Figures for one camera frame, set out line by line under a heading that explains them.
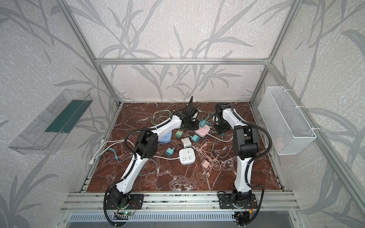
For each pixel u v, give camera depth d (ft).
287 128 2.02
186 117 2.55
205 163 2.78
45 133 2.11
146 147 2.03
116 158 2.92
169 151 2.97
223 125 2.76
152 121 3.55
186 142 3.08
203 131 3.27
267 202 2.46
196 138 3.16
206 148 3.08
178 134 3.23
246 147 1.80
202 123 3.24
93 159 3.01
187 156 2.88
